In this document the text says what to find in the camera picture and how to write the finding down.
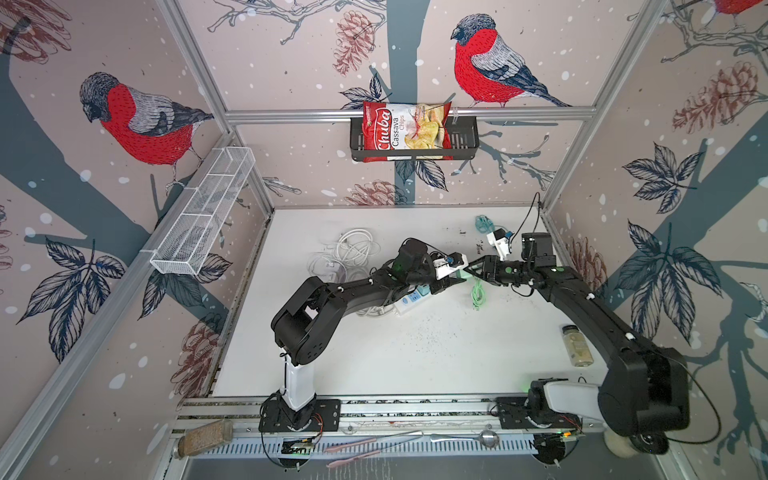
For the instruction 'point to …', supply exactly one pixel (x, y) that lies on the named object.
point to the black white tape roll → (621, 445)
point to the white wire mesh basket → (201, 210)
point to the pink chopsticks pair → (343, 461)
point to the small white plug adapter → (329, 270)
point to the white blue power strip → (402, 303)
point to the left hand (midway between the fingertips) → (462, 271)
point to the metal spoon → (489, 439)
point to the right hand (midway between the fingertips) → (465, 273)
